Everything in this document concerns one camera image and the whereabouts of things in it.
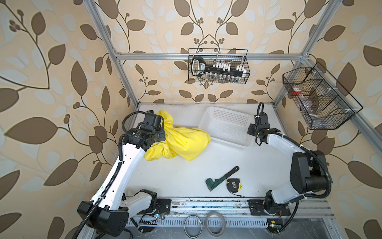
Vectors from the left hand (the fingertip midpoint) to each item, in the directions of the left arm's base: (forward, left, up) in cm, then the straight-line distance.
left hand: (156, 131), depth 74 cm
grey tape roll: (-31, -30, -26) cm, 51 cm away
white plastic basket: (+22, -44, -24) cm, 55 cm away
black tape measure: (-19, -41, -22) cm, 50 cm away
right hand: (+13, -57, -15) cm, 60 cm away
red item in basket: (+21, -75, +9) cm, 79 cm away
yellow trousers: (-2, -14, -6) cm, 16 cm away
